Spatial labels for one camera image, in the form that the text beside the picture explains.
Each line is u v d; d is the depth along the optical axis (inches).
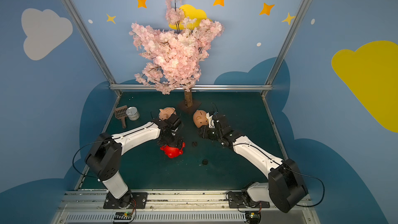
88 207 29.0
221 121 25.2
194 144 37.2
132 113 40.1
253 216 28.9
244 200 25.7
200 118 37.6
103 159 18.1
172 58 25.9
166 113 38.4
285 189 16.3
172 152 32.5
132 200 28.8
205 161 34.7
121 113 42.5
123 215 28.7
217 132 25.6
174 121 28.4
